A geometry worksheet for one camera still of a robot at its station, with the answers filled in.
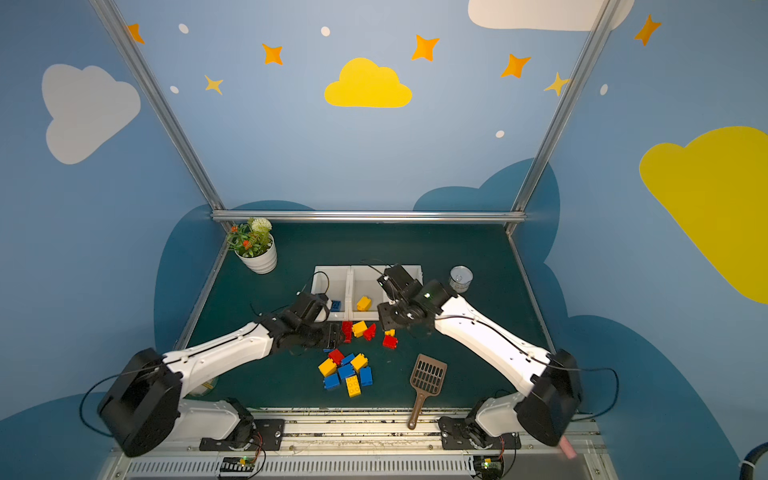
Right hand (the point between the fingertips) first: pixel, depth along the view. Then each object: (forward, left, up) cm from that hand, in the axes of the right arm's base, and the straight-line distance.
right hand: (390, 313), depth 78 cm
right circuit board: (-30, -26, -20) cm, 45 cm away
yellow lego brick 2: (-8, +8, -15) cm, 19 cm away
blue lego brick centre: (-10, +12, -16) cm, 22 cm away
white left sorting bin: (+14, +18, -7) cm, 24 cm away
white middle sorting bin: (+16, +10, -16) cm, 24 cm away
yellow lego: (+11, +9, -14) cm, 20 cm away
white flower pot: (+22, +45, -10) cm, 51 cm away
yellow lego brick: (-10, +17, -15) cm, 25 cm away
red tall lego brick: (+2, +13, -16) cm, 21 cm away
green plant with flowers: (+25, +47, 0) cm, 53 cm away
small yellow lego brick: (+2, 0, -17) cm, 17 cm away
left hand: (-2, +16, -11) cm, 19 cm away
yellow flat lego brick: (-15, +9, -15) cm, 23 cm away
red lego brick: (-7, +15, -15) cm, 22 cm away
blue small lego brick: (+9, +18, -14) cm, 25 cm away
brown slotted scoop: (-11, -11, -17) cm, 24 cm away
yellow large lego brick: (+2, +10, -15) cm, 18 cm away
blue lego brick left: (-13, +16, -16) cm, 26 cm away
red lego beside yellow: (+1, +6, -15) cm, 16 cm away
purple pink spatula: (-26, -45, -16) cm, 54 cm away
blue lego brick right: (-12, +6, -15) cm, 20 cm away
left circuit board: (-33, +36, -19) cm, 53 cm away
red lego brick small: (0, 0, -17) cm, 17 cm away
